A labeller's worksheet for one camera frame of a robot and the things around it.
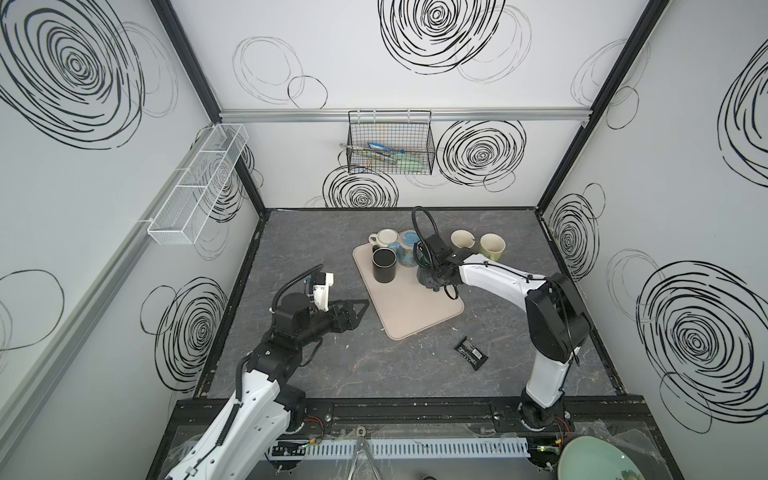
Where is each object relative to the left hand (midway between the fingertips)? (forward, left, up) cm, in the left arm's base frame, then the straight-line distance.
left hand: (361, 304), depth 74 cm
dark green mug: (+11, -17, -4) cm, 21 cm away
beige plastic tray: (+9, -12, -18) cm, 23 cm away
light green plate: (-28, -56, -17) cm, 65 cm away
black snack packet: (-5, -30, -16) cm, 35 cm away
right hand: (+16, -20, -12) cm, 28 cm away
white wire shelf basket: (+18, +44, +16) cm, 51 cm away
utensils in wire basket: (+39, -5, +17) cm, 42 cm away
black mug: (+20, -5, -10) cm, 22 cm away
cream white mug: (+31, -4, -11) cm, 33 cm away
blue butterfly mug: (+23, -12, -7) cm, 27 cm away
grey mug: (+30, -31, -9) cm, 44 cm away
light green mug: (+29, -41, -12) cm, 52 cm away
